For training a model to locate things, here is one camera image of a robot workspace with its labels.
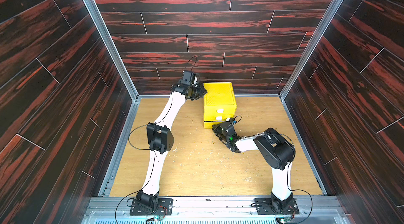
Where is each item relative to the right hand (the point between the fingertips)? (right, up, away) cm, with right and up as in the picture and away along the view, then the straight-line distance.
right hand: (214, 123), depth 100 cm
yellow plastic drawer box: (+2, +12, -11) cm, 17 cm away
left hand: (-4, +19, -6) cm, 21 cm away
